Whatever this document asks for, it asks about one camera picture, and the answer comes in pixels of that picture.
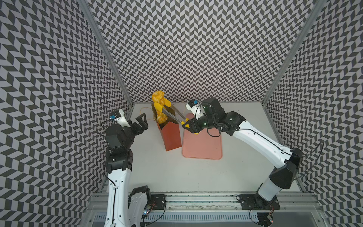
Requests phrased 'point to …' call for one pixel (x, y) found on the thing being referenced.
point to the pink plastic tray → (207, 144)
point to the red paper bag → (170, 131)
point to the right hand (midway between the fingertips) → (187, 126)
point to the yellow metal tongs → (159, 108)
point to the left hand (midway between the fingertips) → (138, 118)
